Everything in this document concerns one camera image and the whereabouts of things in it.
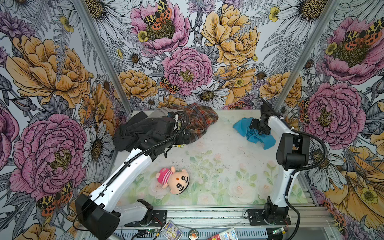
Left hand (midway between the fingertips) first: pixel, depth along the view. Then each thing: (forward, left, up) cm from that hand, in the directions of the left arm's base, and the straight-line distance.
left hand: (181, 138), depth 76 cm
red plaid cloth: (+32, -11, -20) cm, 39 cm away
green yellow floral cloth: (+10, +2, -23) cm, 25 cm away
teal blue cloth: (+24, -41, -21) cm, 52 cm away
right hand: (+17, -48, -17) cm, 53 cm away
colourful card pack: (-36, +5, -22) cm, 43 cm away
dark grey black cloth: (+15, +37, -18) cm, 44 cm away
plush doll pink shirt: (-16, +2, -16) cm, 23 cm away
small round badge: (-37, -6, -24) cm, 45 cm away
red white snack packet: (-38, -22, -20) cm, 48 cm away
